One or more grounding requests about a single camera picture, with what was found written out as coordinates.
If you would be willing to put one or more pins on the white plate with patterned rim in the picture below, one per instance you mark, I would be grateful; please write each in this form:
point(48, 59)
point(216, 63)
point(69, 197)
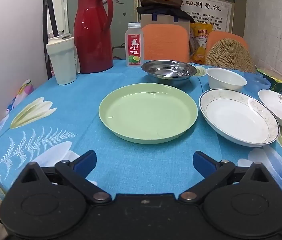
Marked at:
point(235, 117)

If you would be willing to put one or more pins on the white plate with flower print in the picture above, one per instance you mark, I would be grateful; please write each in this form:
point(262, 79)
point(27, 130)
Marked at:
point(280, 110)

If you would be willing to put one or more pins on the woven straw cushion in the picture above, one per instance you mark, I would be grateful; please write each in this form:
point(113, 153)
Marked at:
point(230, 55)

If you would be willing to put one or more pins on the light green plate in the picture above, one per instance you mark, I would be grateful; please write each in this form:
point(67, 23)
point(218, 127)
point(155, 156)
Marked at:
point(147, 112)

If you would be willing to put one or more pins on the juice bottle with red label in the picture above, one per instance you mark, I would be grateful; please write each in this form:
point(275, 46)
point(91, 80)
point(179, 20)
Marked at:
point(134, 47)

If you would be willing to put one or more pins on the stainless steel bowl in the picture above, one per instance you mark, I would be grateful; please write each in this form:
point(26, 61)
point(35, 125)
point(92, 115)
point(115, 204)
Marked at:
point(168, 71)

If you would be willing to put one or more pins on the yellow snack packet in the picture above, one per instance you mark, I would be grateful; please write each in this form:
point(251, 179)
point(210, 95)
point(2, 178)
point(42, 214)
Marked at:
point(201, 42)

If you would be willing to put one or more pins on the colourful printed cloth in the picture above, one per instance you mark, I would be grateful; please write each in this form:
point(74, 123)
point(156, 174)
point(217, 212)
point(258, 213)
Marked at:
point(21, 92)

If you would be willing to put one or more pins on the plain white bowl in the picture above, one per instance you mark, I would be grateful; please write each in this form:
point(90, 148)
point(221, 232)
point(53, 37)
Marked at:
point(227, 78)

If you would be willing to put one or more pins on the framed wall poster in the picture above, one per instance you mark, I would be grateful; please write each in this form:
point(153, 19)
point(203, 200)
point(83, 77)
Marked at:
point(211, 7)

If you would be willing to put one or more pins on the orange chair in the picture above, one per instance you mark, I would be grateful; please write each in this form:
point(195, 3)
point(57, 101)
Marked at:
point(221, 36)
point(164, 42)

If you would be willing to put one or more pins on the green instant noodle bowl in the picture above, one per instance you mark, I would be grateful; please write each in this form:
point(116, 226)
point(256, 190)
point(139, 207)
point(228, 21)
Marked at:
point(274, 80)

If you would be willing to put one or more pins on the blue floral tablecloth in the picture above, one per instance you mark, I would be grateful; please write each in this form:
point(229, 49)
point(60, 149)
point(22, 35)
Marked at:
point(81, 100)

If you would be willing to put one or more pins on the black metal stand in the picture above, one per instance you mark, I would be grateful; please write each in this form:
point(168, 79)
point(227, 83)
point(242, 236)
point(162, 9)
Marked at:
point(47, 17)

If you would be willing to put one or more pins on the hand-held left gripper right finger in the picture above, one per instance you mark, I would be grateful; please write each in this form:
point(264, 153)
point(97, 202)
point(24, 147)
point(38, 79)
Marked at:
point(201, 161)

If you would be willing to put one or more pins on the black cloth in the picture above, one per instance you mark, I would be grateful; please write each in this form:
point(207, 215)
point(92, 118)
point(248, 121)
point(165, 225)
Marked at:
point(178, 12)

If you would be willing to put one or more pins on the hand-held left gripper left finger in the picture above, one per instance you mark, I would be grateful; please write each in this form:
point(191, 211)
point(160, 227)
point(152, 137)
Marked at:
point(86, 161)

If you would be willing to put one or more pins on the translucent blue plastic bowl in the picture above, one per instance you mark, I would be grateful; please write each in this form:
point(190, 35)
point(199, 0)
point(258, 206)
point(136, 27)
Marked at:
point(261, 82)

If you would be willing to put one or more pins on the white tumbler cup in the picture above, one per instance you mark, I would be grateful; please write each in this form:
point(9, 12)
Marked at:
point(62, 62)

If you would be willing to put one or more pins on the red thermos jug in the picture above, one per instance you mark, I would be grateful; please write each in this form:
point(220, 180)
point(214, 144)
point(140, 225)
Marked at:
point(92, 35)

